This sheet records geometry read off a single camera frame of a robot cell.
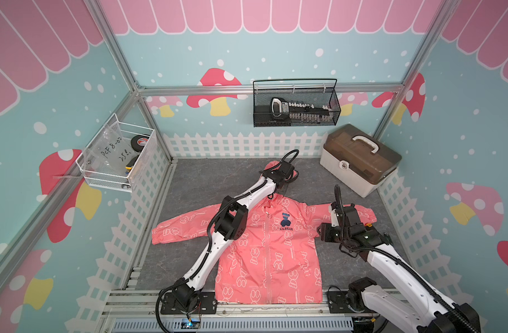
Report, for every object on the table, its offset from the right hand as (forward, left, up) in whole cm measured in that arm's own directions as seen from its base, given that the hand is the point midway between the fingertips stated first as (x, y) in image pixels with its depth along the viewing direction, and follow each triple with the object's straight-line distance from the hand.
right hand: (322, 228), depth 83 cm
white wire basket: (+4, +69, +27) cm, 74 cm away
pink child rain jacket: (-8, +19, -9) cm, 22 cm away
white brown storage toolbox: (+29, -20, +9) cm, 36 cm away
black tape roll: (+25, +72, +26) cm, 80 cm away
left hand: (+26, +17, -7) cm, 32 cm away
